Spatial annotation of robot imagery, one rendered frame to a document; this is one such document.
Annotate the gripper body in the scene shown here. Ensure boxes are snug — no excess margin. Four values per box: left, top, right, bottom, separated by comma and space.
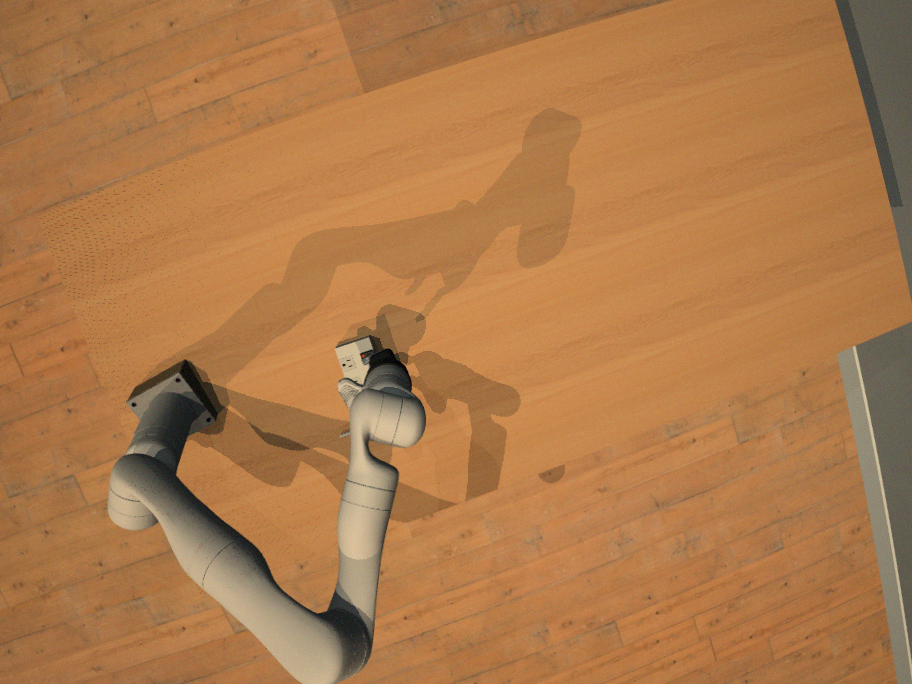
337, 349, 412, 411

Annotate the beige power strip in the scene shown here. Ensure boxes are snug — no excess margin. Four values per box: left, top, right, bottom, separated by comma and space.
335, 335, 375, 385

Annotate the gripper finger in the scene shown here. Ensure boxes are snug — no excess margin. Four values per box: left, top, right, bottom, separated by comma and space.
361, 349, 384, 365

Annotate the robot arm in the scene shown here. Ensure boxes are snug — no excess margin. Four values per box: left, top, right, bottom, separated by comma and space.
107, 373, 426, 684

